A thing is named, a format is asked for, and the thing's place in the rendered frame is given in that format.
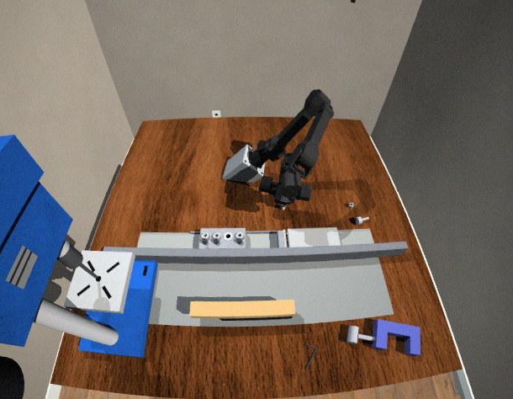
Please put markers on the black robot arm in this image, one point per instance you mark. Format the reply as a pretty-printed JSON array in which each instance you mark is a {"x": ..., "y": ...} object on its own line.
[{"x": 306, "y": 152}]

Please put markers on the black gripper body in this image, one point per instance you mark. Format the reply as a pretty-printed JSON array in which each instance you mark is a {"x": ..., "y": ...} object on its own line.
[{"x": 267, "y": 185}]

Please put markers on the blue c-clamp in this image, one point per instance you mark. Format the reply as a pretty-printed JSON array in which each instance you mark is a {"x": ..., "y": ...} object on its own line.
[{"x": 381, "y": 330}]

